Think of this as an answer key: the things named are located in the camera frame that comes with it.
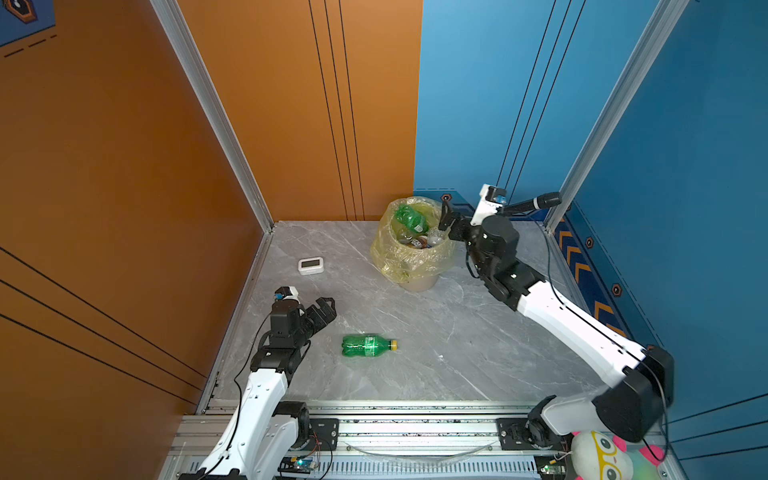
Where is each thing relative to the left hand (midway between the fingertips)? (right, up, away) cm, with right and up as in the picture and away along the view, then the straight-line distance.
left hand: (323, 304), depth 83 cm
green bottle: (+24, +26, +4) cm, 35 cm away
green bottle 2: (+12, -11, 0) cm, 17 cm away
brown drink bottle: (+28, +18, +6) cm, 34 cm away
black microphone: (+63, +29, +2) cm, 70 cm away
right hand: (+35, +27, -10) cm, 45 cm away
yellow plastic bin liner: (+22, +11, -2) cm, 25 cm away
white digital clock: (-10, +10, +22) cm, 26 cm away
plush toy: (+65, -29, -19) cm, 74 cm away
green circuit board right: (+57, -37, -12) cm, 69 cm away
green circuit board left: (-2, -36, -13) cm, 38 cm away
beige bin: (+29, +3, +18) cm, 34 cm away
